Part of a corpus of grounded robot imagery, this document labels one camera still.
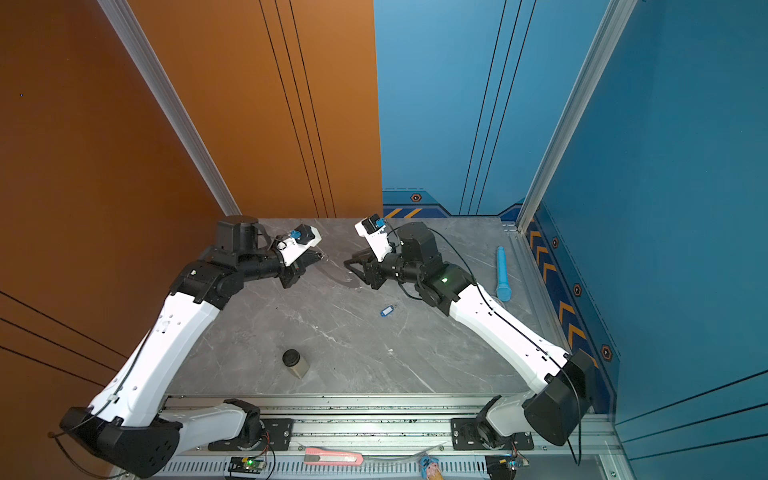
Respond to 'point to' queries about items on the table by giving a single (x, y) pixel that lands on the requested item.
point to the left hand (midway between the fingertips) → (317, 250)
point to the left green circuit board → (246, 465)
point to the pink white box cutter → (320, 457)
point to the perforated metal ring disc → (339, 273)
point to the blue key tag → (387, 310)
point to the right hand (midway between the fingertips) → (349, 260)
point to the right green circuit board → (503, 466)
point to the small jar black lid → (292, 358)
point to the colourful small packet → (430, 468)
